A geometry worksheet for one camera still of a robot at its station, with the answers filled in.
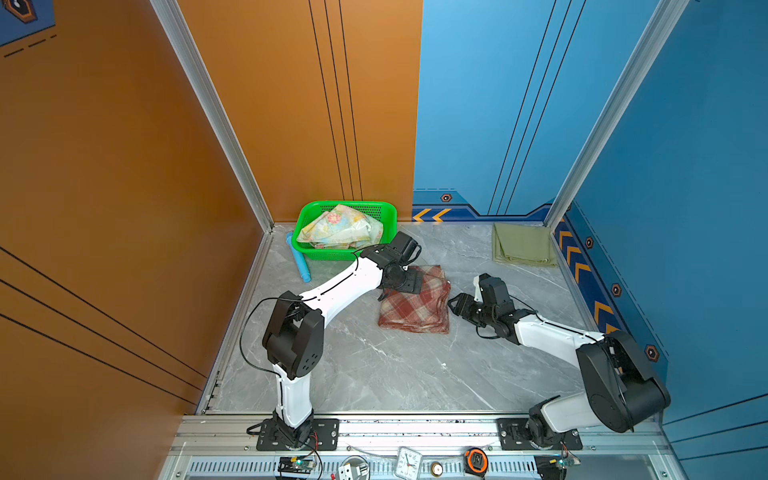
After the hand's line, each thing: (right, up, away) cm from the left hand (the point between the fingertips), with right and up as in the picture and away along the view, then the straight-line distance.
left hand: (409, 281), depth 89 cm
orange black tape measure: (+14, -38, -22) cm, 47 cm away
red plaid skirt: (+5, -9, +2) cm, 11 cm away
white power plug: (-13, -37, -26) cm, 47 cm away
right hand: (+13, -8, +2) cm, 15 cm away
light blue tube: (-39, +7, +17) cm, 43 cm away
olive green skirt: (+44, +12, +21) cm, 50 cm away
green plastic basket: (-8, +24, +27) cm, 37 cm away
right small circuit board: (+36, -40, -20) cm, 58 cm away
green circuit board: (-28, -42, -19) cm, 54 cm away
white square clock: (-1, -40, -21) cm, 45 cm away
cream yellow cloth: (-24, +18, +23) cm, 38 cm away
